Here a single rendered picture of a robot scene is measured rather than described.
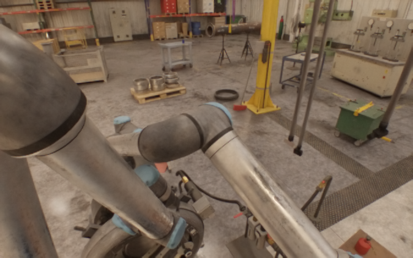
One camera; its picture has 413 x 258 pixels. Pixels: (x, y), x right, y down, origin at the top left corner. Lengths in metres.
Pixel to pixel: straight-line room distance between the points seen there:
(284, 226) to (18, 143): 0.55
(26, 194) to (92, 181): 0.14
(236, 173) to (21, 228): 0.46
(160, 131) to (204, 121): 0.12
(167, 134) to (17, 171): 0.31
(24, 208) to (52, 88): 0.25
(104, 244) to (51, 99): 1.05
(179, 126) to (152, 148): 0.09
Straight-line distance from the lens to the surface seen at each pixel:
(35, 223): 0.50
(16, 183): 0.45
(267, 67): 4.32
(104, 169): 0.36
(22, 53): 0.29
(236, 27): 8.42
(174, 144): 0.55
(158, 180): 0.76
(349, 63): 7.02
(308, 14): 12.57
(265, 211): 0.60
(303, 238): 0.63
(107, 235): 1.26
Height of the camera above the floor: 1.90
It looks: 30 degrees down
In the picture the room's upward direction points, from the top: 1 degrees counter-clockwise
